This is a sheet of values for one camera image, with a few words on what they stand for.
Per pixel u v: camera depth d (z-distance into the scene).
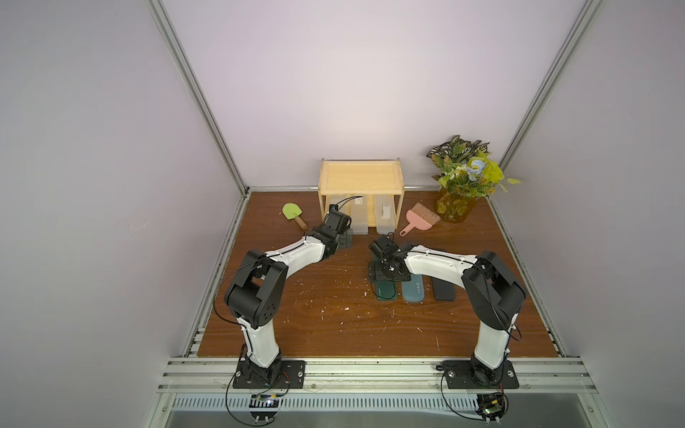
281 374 0.73
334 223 0.74
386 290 0.90
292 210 1.14
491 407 0.70
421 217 1.10
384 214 1.07
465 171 0.94
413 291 0.87
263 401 0.72
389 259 0.70
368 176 0.96
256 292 0.48
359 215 1.09
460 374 0.72
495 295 0.48
